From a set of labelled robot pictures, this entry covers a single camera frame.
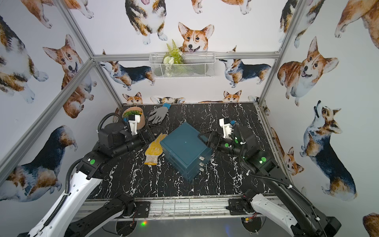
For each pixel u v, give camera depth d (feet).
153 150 3.05
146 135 1.80
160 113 3.72
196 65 3.04
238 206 2.40
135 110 3.38
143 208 2.43
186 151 2.32
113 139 1.53
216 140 1.81
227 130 1.96
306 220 1.28
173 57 2.69
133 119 1.95
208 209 2.45
